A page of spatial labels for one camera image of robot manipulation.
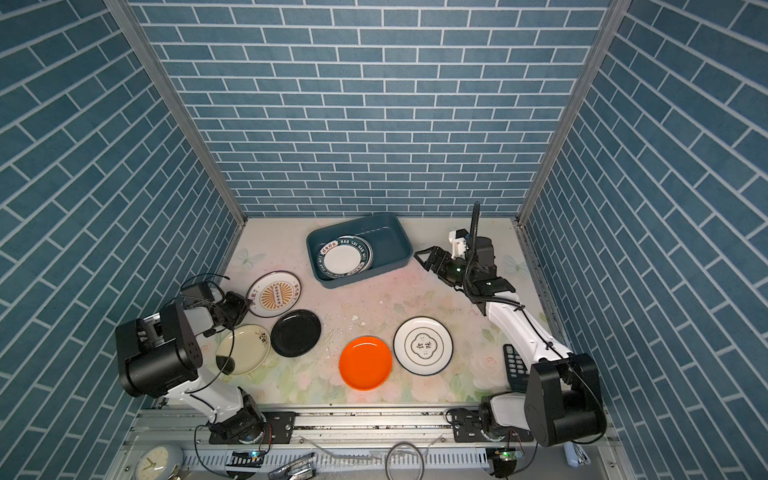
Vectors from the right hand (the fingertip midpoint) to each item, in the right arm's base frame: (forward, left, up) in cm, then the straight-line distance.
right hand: (421, 256), depth 82 cm
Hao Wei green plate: (+12, +27, -18) cm, 35 cm away
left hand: (-6, +54, -19) cm, 58 cm away
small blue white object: (-40, -39, -21) cm, 60 cm away
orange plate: (-22, +14, -23) cm, 35 cm away
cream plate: (-20, +51, -22) cm, 59 cm away
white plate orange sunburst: (-3, +48, -21) cm, 53 cm away
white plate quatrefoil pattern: (-17, -2, -21) cm, 27 cm away
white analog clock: (-50, +56, -16) cm, 77 cm away
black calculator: (-21, -28, -21) cm, 41 cm away
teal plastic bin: (+26, +14, -20) cm, 36 cm away
